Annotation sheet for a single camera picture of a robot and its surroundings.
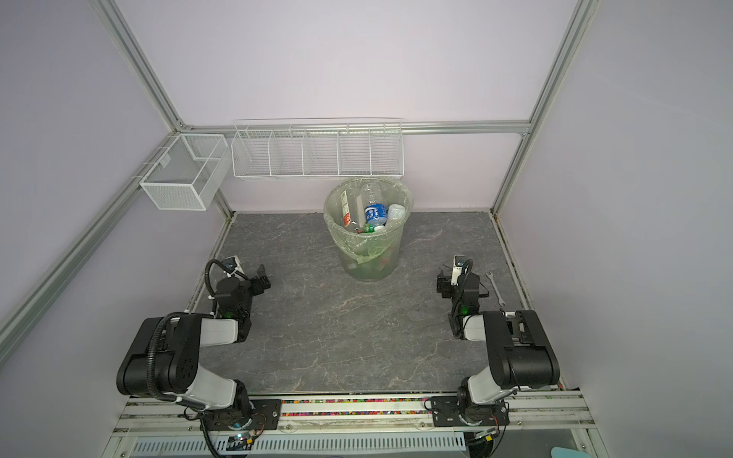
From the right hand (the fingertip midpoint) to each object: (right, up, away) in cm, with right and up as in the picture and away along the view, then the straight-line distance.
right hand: (456, 270), depth 94 cm
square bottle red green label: (-34, +20, -6) cm, 40 cm away
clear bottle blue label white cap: (-27, +19, -12) cm, 35 cm away
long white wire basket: (-50, +42, +5) cm, 65 cm away
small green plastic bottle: (-29, +14, -7) cm, 33 cm away
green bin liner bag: (-29, +5, -11) cm, 31 cm away
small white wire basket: (-93, +34, +4) cm, 99 cm away
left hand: (-68, 0, -2) cm, 68 cm away
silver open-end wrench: (+15, -11, 0) cm, 19 cm away
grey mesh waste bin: (-29, +5, -10) cm, 31 cm away
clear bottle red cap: (-21, +18, -11) cm, 30 cm away
